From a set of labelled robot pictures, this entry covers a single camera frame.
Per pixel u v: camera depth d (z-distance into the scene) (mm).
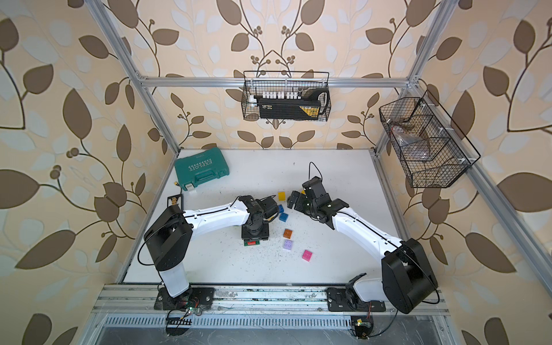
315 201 642
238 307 736
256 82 911
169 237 483
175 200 990
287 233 889
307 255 831
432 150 735
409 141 750
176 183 1060
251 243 866
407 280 412
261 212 657
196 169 1077
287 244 865
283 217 897
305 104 825
